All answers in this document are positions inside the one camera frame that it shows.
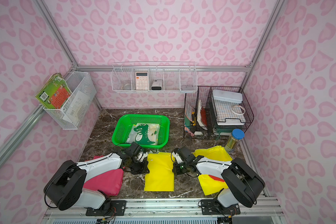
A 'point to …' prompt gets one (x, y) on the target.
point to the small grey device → (157, 85)
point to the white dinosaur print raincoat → (144, 133)
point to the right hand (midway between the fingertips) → (172, 170)
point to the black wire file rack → (198, 109)
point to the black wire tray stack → (229, 111)
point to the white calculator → (141, 80)
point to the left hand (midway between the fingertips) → (150, 170)
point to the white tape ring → (238, 113)
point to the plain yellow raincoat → (160, 178)
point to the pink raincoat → (110, 182)
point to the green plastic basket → (122, 123)
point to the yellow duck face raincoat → (211, 184)
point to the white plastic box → (227, 96)
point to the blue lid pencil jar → (237, 135)
